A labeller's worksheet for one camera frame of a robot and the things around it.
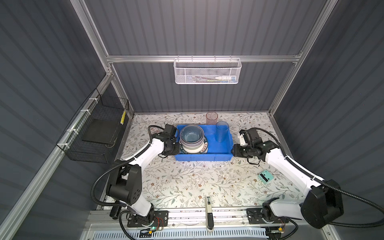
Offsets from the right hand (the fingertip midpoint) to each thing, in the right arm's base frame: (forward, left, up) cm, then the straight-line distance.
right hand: (236, 151), depth 84 cm
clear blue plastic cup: (+19, +6, -3) cm, 20 cm away
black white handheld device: (-30, +16, -10) cm, 35 cm away
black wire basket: (+14, +75, +23) cm, 80 cm away
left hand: (+3, +35, -4) cm, 36 cm away
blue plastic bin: (+8, +10, -13) cm, 18 cm away
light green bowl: (+5, +24, -6) cm, 26 cm away
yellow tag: (+13, +63, +15) cm, 66 cm away
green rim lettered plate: (+5, +18, -8) cm, 20 cm away
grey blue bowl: (+15, +25, -2) cm, 29 cm away
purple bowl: (+5, +27, -1) cm, 27 cm away
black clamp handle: (-29, +64, -9) cm, 70 cm away
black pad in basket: (+2, +70, +18) cm, 72 cm away
